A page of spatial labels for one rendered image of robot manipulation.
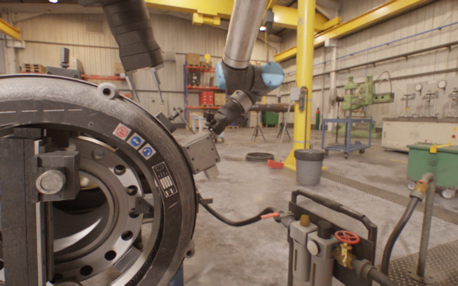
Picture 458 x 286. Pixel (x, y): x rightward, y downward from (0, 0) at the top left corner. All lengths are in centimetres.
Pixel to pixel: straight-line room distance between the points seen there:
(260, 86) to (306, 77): 326
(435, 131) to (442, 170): 292
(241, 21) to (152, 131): 38
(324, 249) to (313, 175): 228
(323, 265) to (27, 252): 85
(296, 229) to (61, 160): 79
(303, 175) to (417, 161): 131
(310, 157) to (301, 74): 159
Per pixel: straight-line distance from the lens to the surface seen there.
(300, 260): 101
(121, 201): 80
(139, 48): 48
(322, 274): 96
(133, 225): 84
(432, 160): 334
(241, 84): 78
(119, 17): 47
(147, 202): 80
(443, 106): 692
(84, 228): 100
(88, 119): 63
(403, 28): 1315
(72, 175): 59
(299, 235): 96
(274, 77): 81
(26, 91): 66
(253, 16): 68
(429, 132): 628
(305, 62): 409
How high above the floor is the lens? 88
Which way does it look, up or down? 7 degrees down
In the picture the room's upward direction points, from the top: straight up
